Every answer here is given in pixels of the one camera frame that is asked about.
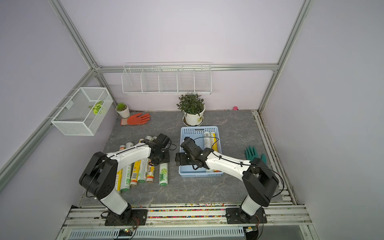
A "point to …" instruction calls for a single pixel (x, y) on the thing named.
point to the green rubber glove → (251, 152)
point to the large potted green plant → (193, 107)
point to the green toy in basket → (98, 108)
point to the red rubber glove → (135, 119)
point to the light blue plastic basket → (196, 133)
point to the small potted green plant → (123, 110)
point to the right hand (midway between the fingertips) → (181, 158)
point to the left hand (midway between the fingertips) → (165, 161)
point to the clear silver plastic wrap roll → (207, 141)
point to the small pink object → (235, 108)
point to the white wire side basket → (83, 114)
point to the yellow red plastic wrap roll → (150, 174)
